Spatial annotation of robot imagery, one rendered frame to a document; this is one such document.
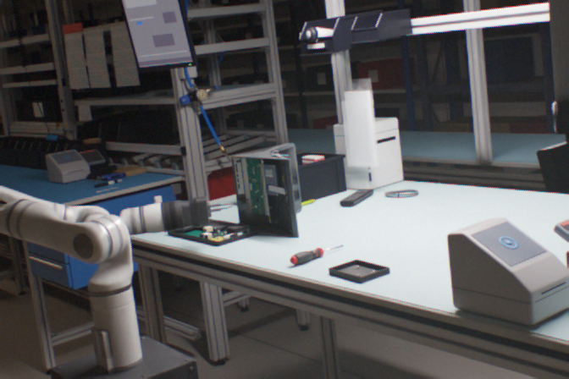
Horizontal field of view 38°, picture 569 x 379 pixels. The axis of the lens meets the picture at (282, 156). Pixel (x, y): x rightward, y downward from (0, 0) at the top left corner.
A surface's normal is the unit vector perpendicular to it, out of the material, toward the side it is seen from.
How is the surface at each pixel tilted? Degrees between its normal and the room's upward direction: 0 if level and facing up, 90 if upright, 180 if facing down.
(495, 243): 30
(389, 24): 90
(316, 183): 90
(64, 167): 40
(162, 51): 101
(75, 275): 90
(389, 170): 90
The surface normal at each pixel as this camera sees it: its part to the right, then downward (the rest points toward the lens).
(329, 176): 0.63, 0.04
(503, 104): -0.77, 0.18
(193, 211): 0.09, 0.14
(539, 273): 0.32, -0.71
